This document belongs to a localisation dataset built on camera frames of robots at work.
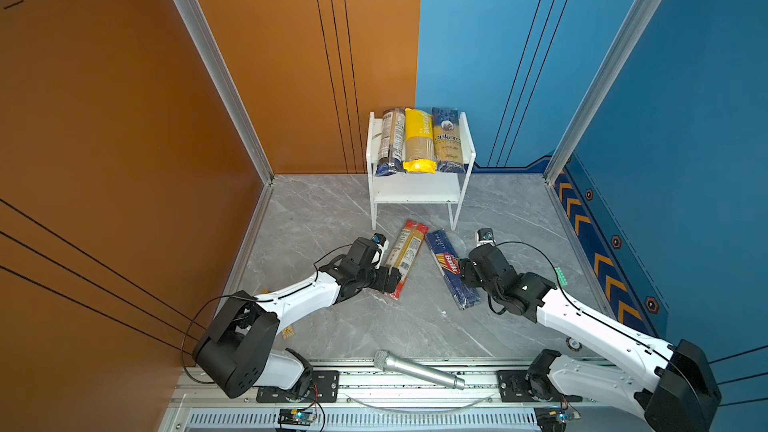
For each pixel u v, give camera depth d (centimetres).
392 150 77
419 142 79
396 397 73
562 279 91
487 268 60
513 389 72
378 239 79
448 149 77
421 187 92
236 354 43
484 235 71
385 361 74
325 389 74
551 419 70
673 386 39
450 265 91
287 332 81
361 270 68
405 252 94
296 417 71
